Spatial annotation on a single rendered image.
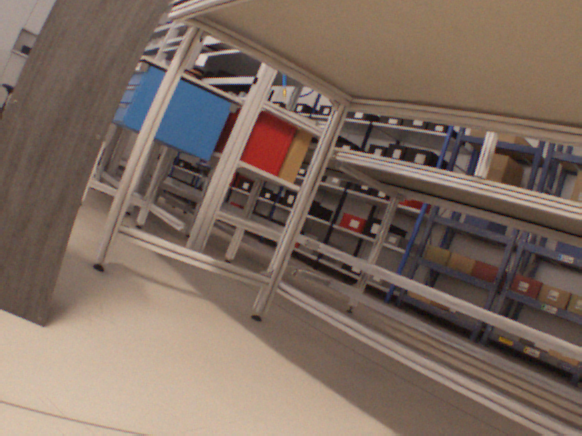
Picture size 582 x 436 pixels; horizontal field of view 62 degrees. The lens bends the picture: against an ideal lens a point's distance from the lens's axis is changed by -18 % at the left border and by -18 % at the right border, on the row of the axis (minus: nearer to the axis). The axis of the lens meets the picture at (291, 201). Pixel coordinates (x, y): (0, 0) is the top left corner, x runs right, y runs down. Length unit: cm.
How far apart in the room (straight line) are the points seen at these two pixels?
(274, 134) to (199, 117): 51
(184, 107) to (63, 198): 203
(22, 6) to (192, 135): 995
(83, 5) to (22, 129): 28
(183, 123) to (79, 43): 202
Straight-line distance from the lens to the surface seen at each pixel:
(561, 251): 488
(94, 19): 116
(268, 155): 340
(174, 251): 207
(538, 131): 169
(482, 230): 539
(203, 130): 316
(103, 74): 115
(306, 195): 226
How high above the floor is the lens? 42
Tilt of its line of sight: 2 degrees up
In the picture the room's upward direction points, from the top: 22 degrees clockwise
